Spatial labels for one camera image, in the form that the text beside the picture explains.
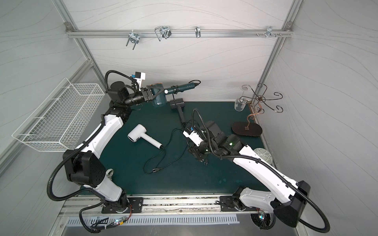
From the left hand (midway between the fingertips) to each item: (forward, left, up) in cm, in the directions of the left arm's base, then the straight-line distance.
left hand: (162, 90), depth 70 cm
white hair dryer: (0, +22, -36) cm, 42 cm away
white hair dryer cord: (-23, +5, -41) cm, 47 cm away
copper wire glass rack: (+4, -50, -11) cm, 52 cm away
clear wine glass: (+12, -44, -19) cm, 50 cm away
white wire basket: (-15, +49, -9) cm, 52 cm away
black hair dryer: (+27, -3, -36) cm, 45 cm away
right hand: (-21, -13, -18) cm, 31 cm away
